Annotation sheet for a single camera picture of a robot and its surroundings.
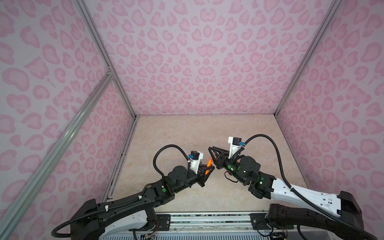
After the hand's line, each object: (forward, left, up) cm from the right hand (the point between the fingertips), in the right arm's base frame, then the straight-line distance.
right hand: (208, 149), depth 66 cm
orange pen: (-5, 0, -5) cm, 7 cm away
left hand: (-5, -3, -7) cm, 9 cm away
